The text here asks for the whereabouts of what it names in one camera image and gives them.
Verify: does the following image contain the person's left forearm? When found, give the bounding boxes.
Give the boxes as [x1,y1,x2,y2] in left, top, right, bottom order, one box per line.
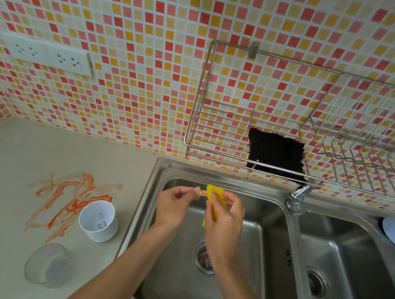
[58,210,179,299]

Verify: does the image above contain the clear plastic cup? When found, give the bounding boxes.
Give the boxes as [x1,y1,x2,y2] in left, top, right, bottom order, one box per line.
[22,239,74,291]

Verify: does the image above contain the metal sink drain strainer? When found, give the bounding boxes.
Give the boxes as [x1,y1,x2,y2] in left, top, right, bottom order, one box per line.
[301,265,335,299]
[191,240,220,276]

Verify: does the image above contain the black cloth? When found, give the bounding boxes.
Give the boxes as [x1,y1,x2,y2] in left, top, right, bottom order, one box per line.
[242,127,314,183]

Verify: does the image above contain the white plastic cup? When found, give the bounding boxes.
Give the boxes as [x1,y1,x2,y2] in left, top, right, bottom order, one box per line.
[76,196,123,246]

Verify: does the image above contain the orange sauce smear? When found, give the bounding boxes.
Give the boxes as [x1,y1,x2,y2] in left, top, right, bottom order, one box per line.
[21,165,124,254]

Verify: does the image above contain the green and yellow sponge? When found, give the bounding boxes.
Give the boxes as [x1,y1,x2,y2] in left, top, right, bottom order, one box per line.
[200,184,231,230]

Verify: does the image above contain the metal wire dish rack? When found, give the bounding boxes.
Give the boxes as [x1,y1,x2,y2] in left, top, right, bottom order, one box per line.
[178,34,395,205]

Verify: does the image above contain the person's right hand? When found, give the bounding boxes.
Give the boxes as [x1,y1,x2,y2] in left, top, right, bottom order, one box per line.
[196,188,249,272]

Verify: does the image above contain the stainless steel double sink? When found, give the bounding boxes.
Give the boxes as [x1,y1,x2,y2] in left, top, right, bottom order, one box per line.
[110,152,395,299]

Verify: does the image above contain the chrome faucet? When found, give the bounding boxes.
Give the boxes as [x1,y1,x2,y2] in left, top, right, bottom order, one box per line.
[283,179,321,218]

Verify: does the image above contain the person's left hand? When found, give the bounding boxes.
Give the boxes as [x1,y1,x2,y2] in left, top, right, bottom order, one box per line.
[152,180,203,235]

